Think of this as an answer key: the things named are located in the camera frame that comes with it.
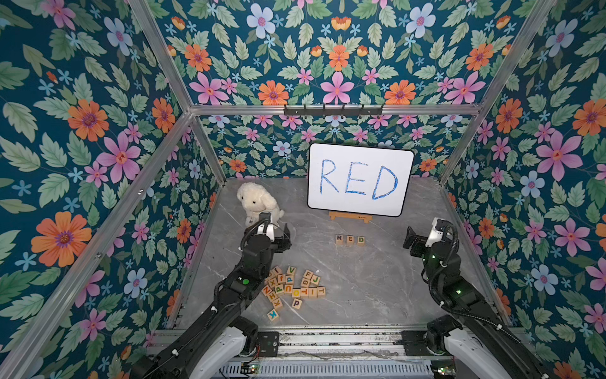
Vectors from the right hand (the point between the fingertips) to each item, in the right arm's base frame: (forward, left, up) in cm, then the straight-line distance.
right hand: (427, 228), depth 77 cm
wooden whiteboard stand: (+15, +17, -15) cm, 27 cm away
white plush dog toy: (+12, +61, -1) cm, 62 cm away
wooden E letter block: (+6, +24, -18) cm, 31 cm away
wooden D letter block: (+6, +20, -19) cm, 28 cm away
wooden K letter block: (-24, +51, -19) cm, 59 cm away
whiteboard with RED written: (+25, +21, -2) cm, 33 cm away
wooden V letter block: (-8, +47, -17) cm, 51 cm away
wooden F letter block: (-9, +40, -18) cm, 45 cm away
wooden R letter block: (+6, +28, -18) cm, 34 cm away
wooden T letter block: (-15, +35, -18) cm, 42 cm away
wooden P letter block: (-20, +43, -19) cm, 51 cm away
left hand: (0, +50, +1) cm, 50 cm away
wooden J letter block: (-12, +38, -18) cm, 43 cm away
